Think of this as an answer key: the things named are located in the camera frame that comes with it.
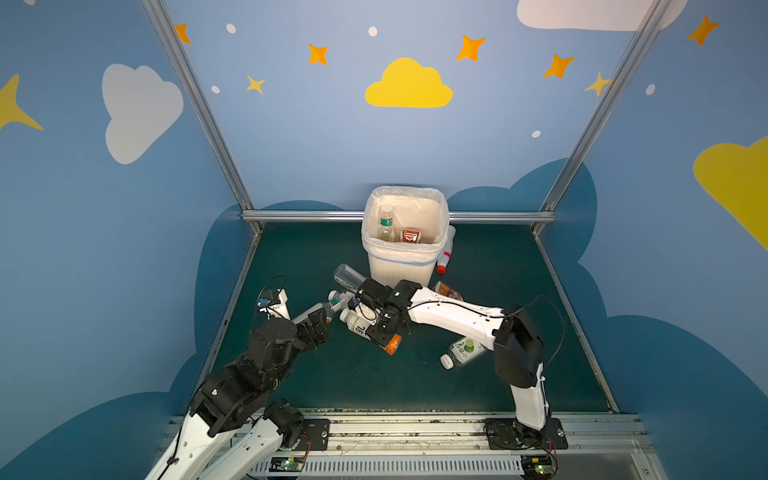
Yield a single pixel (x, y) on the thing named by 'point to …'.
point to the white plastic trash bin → (404, 228)
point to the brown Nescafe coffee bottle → (444, 289)
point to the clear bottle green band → (385, 232)
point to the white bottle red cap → (441, 266)
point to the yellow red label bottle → (410, 236)
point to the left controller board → (286, 464)
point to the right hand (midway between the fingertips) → (379, 331)
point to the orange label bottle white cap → (392, 344)
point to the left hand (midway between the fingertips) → (316, 316)
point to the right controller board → (539, 466)
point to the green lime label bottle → (461, 353)
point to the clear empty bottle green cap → (349, 276)
